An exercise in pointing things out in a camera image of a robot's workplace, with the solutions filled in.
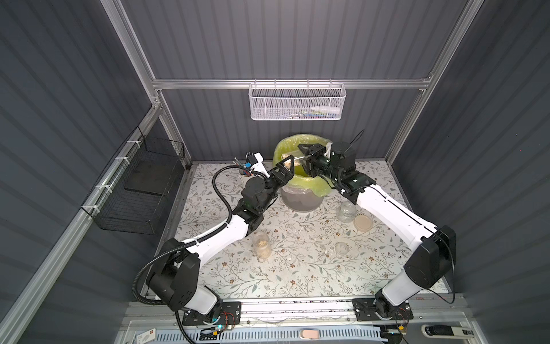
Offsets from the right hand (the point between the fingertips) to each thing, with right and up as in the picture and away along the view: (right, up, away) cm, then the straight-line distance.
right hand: (299, 148), depth 73 cm
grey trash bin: (+1, -19, +22) cm, 29 cm away
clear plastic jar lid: (+19, -40, +16) cm, 47 cm away
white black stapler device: (+46, -59, -6) cm, 75 cm away
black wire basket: (-58, -16, 0) cm, 60 cm away
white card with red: (-51, -62, -4) cm, 81 cm away
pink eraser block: (+4, -60, -6) cm, 60 cm away
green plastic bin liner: (-2, +4, +19) cm, 19 cm away
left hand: (-2, -5, -2) cm, 6 cm away
